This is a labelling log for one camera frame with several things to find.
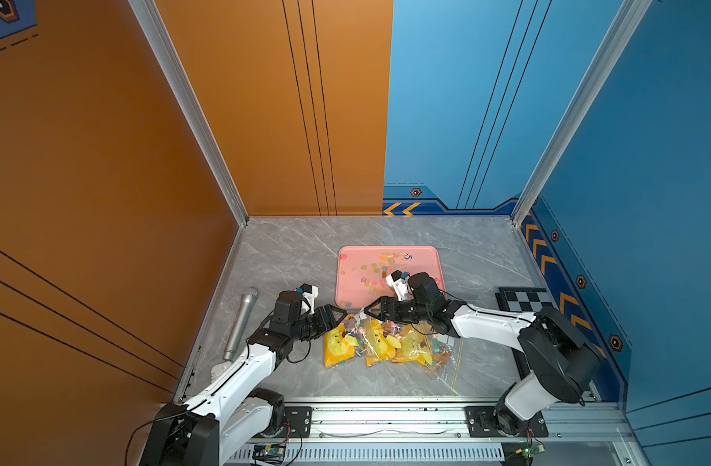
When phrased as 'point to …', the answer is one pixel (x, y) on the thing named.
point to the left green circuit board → (273, 453)
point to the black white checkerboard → (525, 300)
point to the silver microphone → (247, 303)
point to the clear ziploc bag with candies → (349, 339)
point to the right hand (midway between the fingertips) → (373, 312)
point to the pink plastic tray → (362, 271)
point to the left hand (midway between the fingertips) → (342, 313)
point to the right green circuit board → (529, 450)
